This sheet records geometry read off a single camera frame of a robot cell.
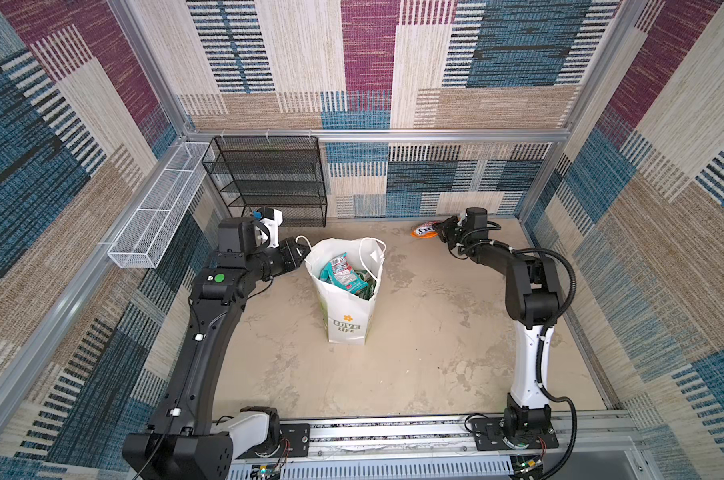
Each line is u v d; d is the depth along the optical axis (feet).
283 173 3.55
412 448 2.39
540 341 1.99
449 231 3.16
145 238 3.01
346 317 2.50
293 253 1.99
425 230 3.44
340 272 2.84
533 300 1.96
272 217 2.10
